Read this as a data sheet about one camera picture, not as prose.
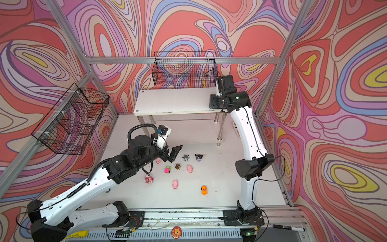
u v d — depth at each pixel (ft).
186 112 2.45
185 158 3.00
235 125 3.54
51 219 1.25
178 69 3.06
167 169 2.90
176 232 2.30
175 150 1.96
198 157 2.94
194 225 2.37
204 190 2.65
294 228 2.31
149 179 2.70
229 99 1.67
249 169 1.56
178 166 2.90
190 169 2.90
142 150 1.60
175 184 2.72
